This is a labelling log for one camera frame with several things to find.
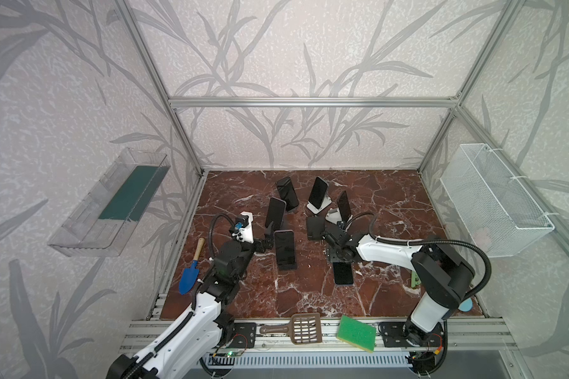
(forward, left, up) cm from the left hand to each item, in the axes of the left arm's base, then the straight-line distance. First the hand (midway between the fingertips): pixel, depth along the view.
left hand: (262, 221), depth 77 cm
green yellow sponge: (-29, -31, -18) cm, 46 cm away
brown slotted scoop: (-28, -14, -20) cm, 37 cm away
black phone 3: (-10, -29, -20) cm, 36 cm away
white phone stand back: (+22, -25, -18) cm, 38 cm away
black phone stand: (+8, -19, -15) cm, 26 cm away
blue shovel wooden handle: (-11, +29, -21) cm, 37 cm away
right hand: (-2, -28, -21) cm, 34 cm away
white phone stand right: (+15, -28, -19) cm, 37 cm away
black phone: (+10, -3, -10) cm, 15 cm away
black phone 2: (+21, -8, -10) cm, 25 cm away
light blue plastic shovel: (-21, -69, -18) cm, 74 cm away
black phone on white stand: (+21, -20, -11) cm, 31 cm away
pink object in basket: (-6, -70, +1) cm, 70 cm away
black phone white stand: (+14, -31, -11) cm, 36 cm away
